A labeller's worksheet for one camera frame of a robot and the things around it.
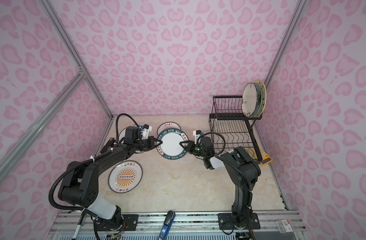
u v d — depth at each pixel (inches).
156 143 33.8
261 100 31.3
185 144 35.5
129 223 28.9
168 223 27.2
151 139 31.6
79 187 17.8
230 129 43.2
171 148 34.7
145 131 33.0
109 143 39.6
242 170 19.0
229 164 19.5
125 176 34.7
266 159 37.1
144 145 30.8
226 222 29.3
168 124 44.7
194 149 32.5
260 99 32.3
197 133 34.7
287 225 27.7
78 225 28.3
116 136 29.5
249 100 34.4
